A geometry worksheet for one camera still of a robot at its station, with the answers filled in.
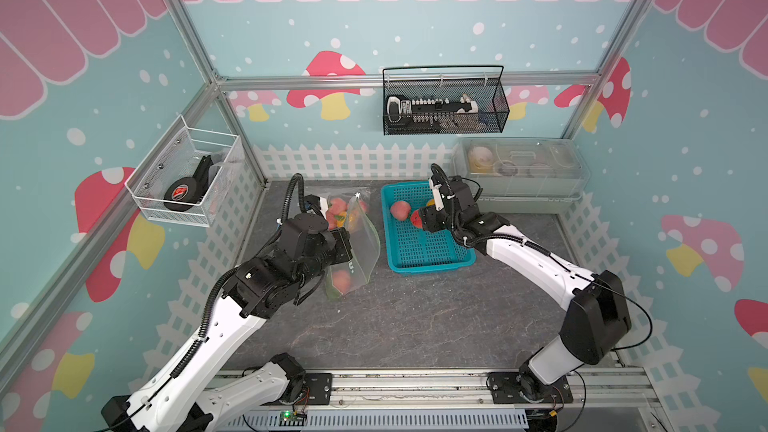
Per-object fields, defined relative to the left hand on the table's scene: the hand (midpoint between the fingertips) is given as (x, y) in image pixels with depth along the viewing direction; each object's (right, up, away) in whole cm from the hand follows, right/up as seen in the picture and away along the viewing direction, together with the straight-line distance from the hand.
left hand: (350, 240), depth 67 cm
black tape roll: (-40, +11, +3) cm, 42 cm away
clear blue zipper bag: (-5, +12, +40) cm, 42 cm away
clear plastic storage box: (+54, +19, +34) cm, 67 cm away
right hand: (+20, +7, +18) cm, 28 cm away
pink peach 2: (-1, +8, +38) cm, 39 cm away
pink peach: (-10, +8, +38) cm, 40 cm away
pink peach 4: (-5, -13, +16) cm, 21 cm away
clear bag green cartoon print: (+3, -2, +7) cm, 8 cm away
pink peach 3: (+12, +7, +36) cm, 38 cm away
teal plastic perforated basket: (+16, -6, +32) cm, 37 cm away
